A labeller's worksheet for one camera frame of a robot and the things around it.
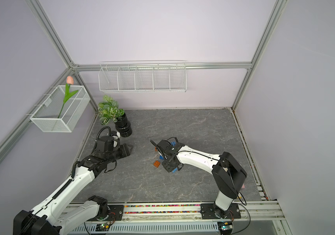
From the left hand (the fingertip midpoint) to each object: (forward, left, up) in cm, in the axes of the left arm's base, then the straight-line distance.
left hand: (130, 148), depth 81 cm
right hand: (-6, -22, -10) cm, 25 cm away
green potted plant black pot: (+19, +11, +12) cm, 25 cm away
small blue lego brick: (+1, -16, -15) cm, 22 cm away
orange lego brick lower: (-4, -14, -13) cm, 20 cm away
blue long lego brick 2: (-7, -24, +13) cm, 28 cm away
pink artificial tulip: (+25, +32, +20) cm, 45 cm away
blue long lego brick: (-12, -24, -5) cm, 28 cm away
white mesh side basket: (+10, +37, +19) cm, 43 cm away
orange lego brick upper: (+6, -13, -15) cm, 21 cm away
